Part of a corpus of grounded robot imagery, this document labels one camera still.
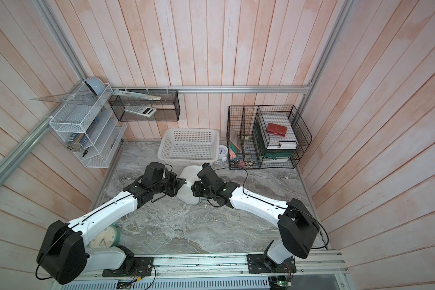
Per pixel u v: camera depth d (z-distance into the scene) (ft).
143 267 2.40
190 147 3.75
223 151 3.63
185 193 2.74
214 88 3.23
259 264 2.38
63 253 1.32
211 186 2.02
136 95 3.02
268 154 3.20
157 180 2.16
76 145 2.53
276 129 3.10
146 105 3.33
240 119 3.74
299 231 1.40
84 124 2.26
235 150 3.60
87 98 2.74
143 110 3.22
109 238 2.54
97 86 2.74
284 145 3.12
